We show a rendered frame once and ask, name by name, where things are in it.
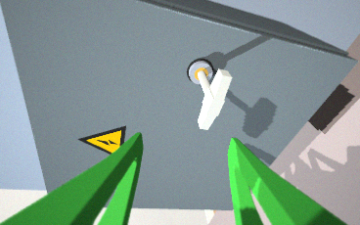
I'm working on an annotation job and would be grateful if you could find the grey metal cabinet door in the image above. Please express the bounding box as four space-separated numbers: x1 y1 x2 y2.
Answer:
0 0 359 211

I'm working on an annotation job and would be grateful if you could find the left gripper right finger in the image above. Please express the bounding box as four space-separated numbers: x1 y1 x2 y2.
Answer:
228 138 347 225

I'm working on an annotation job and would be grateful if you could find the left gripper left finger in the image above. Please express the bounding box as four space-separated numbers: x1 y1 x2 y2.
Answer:
0 132 144 225

